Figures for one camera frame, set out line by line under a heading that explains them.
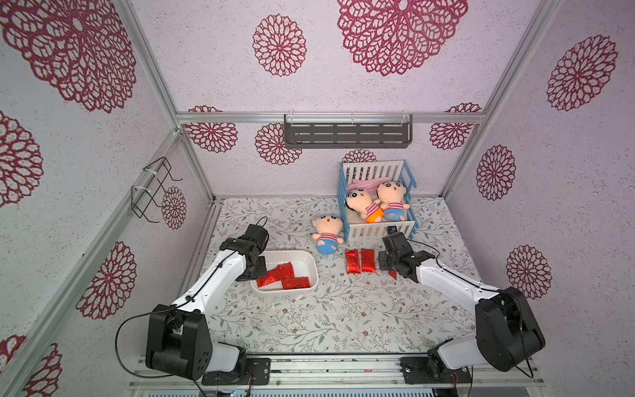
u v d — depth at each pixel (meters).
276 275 0.92
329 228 1.00
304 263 0.94
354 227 0.98
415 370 0.73
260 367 0.75
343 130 0.93
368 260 0.97
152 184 0.79
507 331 0.45
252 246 0.62
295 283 0.90
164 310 0.41
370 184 1.12
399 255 0.68
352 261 0.97
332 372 0.75
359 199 1.02
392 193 1.02
